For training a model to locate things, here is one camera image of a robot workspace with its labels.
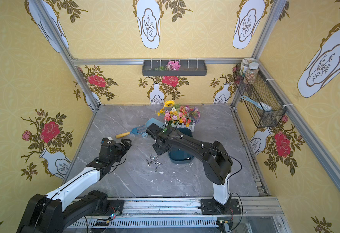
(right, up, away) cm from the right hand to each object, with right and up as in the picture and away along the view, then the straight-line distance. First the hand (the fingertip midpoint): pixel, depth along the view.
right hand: (164, 145), depth 87 cm
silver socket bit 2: (-5, -9, +4) cm, 12 cm away
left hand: (-25, +1, +1) cm, 25 cm away
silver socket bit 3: (-10, -11, +3) cm, 16 cm away
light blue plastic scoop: (-9, +14, +23) cm, 28 cm away
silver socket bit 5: (-5, -15, 0) cm, 15 cm away
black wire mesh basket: (+59, +32, +2) cm, 67 cm away
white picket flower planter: (+8, +18, +5) cm, 20 cm away
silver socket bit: (-9, -8, +5) cm, 13 cm away
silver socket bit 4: (-4, -11, +1) cm, 12 cm away
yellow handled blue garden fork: (-22, +7, +18) cm, 30 cm away
